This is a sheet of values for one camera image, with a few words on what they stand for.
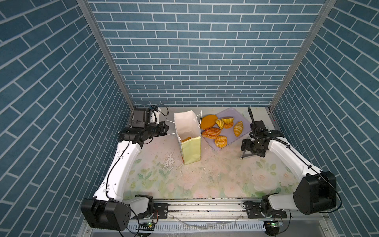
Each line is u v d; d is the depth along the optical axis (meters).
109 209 0.38
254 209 0.74
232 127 1.08
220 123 1.02
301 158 0.48
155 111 0.65
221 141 0.96
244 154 0.89
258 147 0.70
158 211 0.73
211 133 1.01
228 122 1.05
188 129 0.99
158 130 0.65
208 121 1.02
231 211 0.75
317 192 0.42
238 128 1.04
